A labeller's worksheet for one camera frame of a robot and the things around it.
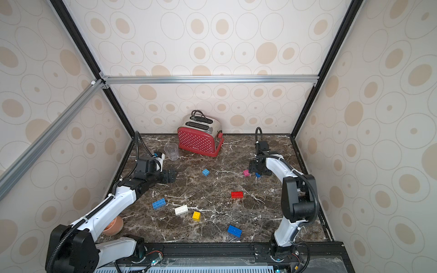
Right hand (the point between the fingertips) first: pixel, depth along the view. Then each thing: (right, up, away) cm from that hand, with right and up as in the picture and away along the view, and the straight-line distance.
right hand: (264, 170), depth 94 cm
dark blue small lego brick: (-3, -3, +4) cm, 6 cm away
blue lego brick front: (-18, -26, -17) cm, 36 cm away
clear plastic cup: (-56, +10, +14) cm, 59 cm away
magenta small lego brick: (-10, -2, +5) cm, 11 cm away
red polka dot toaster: (-35, +20, +3) cm, 40 cm away
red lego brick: (-15, -12, -5) cm, 20 cm away
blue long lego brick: (-56, -16, -7) cm, 59 cm away
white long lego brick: (-44, -19, -9) cm, 49 cm away
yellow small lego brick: (-36, -21, -13) cm, 43 cm away
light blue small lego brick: (-33, -2, +5) cm, 33 cm away
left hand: (-47, +1, -10) cm, 48 cm away
